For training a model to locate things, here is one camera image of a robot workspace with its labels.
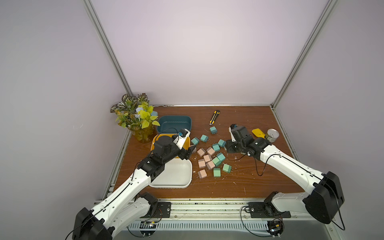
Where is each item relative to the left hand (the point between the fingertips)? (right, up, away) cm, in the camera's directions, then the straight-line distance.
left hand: (191, 141), depth 75 cm
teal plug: (+15, +3, +29) cm, 33 cm away
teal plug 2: (+8, -2, +23) cm, 24 cm away
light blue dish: (-32, +16, +44) cm, 57 cm away
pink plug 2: (+5, -10, +18) cm, 21 cm away
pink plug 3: (+9, -13, +15) cm, 22 cm away
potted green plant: (-31, +14, +8) cm, 35 cm away
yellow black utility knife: (+16, +13, +38) cm, 44 cm away
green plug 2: (+14, -20, +9) cm, 26 cm away
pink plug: (+11, -9, +18) cm, 23 cm away
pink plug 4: (+6, -15, +14) cm, 21 cm away
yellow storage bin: (-2, -1, -8) cm, 9 cm away
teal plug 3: (+1, -3, +23) cm, 23 cm away
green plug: (+15, -14, +13) cm, 24 cm away
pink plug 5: (+11, -16, +12) cm, 23 cm away
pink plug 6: (+6, -20, +9) cm, 23 cm away
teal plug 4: (+15, -7, +20) cm, 26 cm away
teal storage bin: (-16, +7, +36) cm, 40 cm away
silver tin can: (+53, +1, +22) cm, 57 cm away
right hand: (+21, -1, +7) cm, 22 cm away
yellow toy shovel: (+46, +2, +28) cm, 53 cm away
